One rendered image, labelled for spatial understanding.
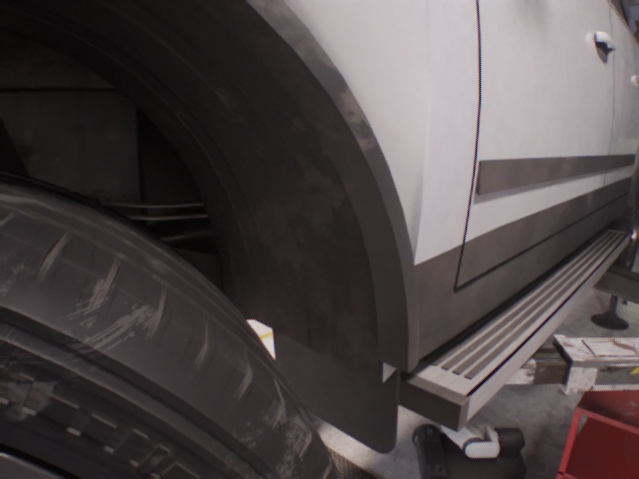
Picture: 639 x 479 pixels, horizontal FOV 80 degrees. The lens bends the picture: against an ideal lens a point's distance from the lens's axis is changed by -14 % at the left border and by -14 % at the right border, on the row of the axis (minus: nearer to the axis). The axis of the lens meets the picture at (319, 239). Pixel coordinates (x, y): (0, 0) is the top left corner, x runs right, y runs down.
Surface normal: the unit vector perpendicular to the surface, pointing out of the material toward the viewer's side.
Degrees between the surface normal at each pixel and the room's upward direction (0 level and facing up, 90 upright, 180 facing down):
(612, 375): 90
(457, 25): 88
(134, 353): 66
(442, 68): 88
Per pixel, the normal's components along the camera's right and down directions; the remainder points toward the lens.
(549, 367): -0.14, 0.23
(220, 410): 0.64, -0.19
